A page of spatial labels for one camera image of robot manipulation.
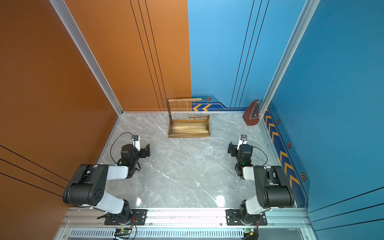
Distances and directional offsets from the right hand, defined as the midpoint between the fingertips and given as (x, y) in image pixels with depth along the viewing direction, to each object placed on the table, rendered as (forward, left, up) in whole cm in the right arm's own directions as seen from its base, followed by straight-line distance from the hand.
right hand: (238, 143), depth 94 cm
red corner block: (+23, -13, +2) cm, 26 cm away
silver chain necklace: (+21, +33, 0) cm, 39 cm away
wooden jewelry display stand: (+19, +27, -6) cm, 34 cm away
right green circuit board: (-44, +1, -10) cm, 45 cm away
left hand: (0, +62, 0) cm, 62 cm away
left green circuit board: (-46, +62, -9) cm, 77 cm away
